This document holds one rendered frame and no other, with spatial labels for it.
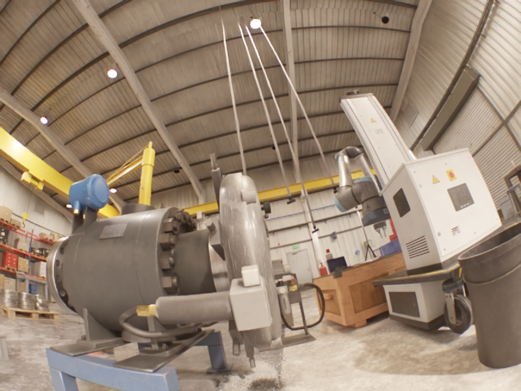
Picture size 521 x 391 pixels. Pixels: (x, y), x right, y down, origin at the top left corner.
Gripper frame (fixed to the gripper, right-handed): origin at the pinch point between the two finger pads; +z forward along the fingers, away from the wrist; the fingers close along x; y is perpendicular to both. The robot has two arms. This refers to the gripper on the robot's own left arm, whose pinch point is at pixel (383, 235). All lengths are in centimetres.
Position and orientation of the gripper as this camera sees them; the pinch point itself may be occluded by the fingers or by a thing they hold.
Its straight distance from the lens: 224.5
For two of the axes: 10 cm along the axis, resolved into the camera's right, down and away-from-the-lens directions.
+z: 1.8, 8.9, -4.2
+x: -9.8, 2.1, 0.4
